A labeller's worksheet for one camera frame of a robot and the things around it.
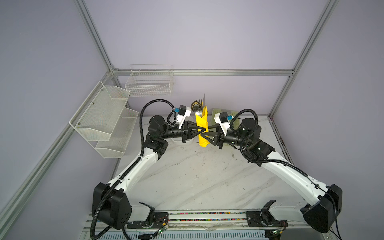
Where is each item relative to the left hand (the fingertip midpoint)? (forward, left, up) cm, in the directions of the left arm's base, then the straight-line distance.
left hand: (204, 129), depth 62 cm
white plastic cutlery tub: (+19, +15, -35) cm, 43 cm away
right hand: (0, +1, -1) cm, 2 cm away
